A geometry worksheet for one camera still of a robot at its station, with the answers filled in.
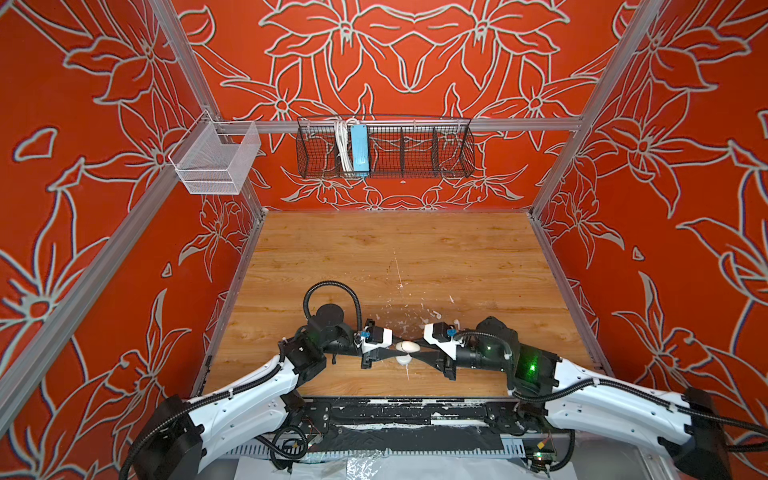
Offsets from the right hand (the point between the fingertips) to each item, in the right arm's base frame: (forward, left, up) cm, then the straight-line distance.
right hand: (410, 346), depth 66 cm
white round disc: (+3, +1, -17) cm, 18 cm away
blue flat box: (+56, +12, +15) cm, 59 cm away
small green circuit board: (-20, -30, -20) cm, 41 cm away
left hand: (+1, +1, 0) cm, 2 cm away
